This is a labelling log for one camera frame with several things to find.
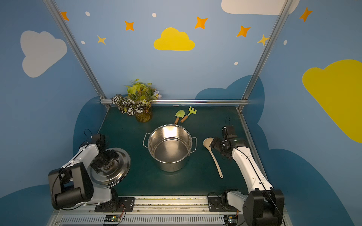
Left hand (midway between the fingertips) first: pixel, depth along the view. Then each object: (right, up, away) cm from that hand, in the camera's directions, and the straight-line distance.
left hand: (109, 161), depth 86 cm
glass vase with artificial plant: (+14, +39, +11) cm, 43 cm away
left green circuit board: (+9, -25, -15) cm, 31 cm away
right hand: (+69, +10, -2) cm, 69 cm away
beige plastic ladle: (+63, +10, +9) cm, 64 cm away
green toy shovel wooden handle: (+43, +31, +30) cm, 61 cm away
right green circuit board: (+71, -26, -15) cm, 77 cm away
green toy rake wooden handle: (+54, +33, +32) cm, 71 cm away
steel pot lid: (+3, -6, -2) cm, 7 cm away
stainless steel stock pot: (+38, +8, +10) cm, 40 cm away
